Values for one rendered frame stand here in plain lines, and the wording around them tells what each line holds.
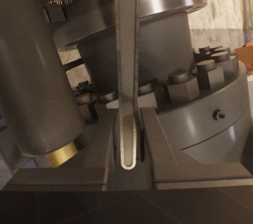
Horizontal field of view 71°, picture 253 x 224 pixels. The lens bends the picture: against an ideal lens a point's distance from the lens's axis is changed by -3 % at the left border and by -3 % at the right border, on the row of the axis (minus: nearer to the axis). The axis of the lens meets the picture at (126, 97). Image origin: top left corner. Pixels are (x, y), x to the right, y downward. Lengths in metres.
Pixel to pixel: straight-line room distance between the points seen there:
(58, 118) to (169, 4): 0.31
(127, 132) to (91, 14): 0.28
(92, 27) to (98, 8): 0.04
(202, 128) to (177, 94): 0.08
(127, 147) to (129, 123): 0.02
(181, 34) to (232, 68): 0.14
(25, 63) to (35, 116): 0.05
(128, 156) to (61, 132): 0.07
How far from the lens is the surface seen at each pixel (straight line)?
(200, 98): 0.37
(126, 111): 0.15
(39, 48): 0.18
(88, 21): 0.40
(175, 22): 0.48
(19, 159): 0.76
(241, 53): 4.95
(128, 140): 0.16
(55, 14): 0.43
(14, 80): 0.18
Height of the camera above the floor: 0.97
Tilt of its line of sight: 43 degrees down
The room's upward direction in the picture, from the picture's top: 88 degrees clockwise
